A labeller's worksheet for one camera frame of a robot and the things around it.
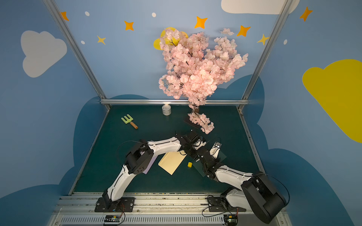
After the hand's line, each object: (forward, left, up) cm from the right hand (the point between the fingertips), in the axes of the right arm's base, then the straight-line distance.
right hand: (212, 149), depth 90 cm
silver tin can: (+35, +35, -1) cm, 49 cm away
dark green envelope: (-10, +8, -5) cm, 14 cm away
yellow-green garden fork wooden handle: (+24, +65, -5) cm, 69 cm away
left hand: (-2, +8, -4) cm, 9 cm away
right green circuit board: (-37, -8, -8) cm, 38 cm away
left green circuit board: (-40, +54, -6) cm, 67 cm away
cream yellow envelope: (-7, +26, -5) cm, 28 cm away
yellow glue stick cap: (-10, +15, -4) cm, 18 cm away
